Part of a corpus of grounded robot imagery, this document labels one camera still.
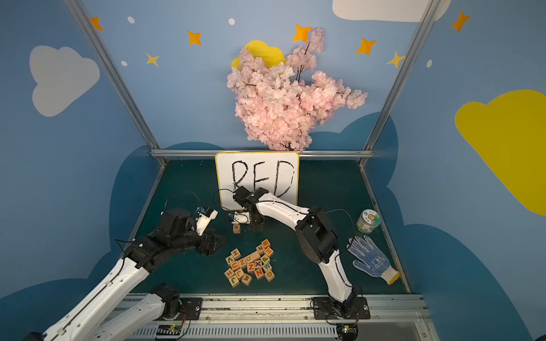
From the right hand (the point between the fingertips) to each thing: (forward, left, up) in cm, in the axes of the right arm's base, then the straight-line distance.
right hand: (261, 219), depth 92 cm
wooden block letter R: (-4, +10, -3) cm, 11 cm away
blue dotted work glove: (-14, -48, -5) cm, 51 cm away
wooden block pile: (-18, -1, -2) cm, 18 cm away
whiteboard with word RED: (+14, -6, +16) cm, 23 cm away
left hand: (-13, +12, +13) cm, 22 cm away
